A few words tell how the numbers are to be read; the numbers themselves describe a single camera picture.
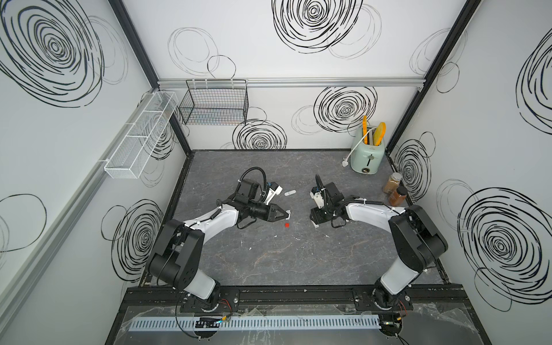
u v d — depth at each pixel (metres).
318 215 0.83
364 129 1.04
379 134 0.99
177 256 0.44
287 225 0.92
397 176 0.96
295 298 0.75
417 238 0.49
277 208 0.79
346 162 1.11
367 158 1.01
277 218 0.78
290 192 1.02
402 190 0.95
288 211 0.96
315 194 0.86
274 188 0.79
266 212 0.75
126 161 0.71
